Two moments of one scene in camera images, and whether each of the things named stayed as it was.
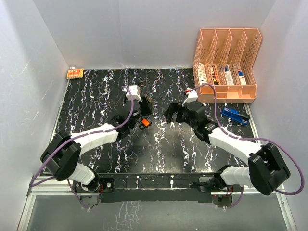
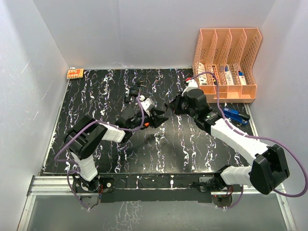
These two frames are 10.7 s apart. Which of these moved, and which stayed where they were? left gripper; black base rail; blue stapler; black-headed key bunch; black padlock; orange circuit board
Moved: left gripper; black padlock
Stayed: black-headed key bunch; black base rail; blue stapler; orange circuit board
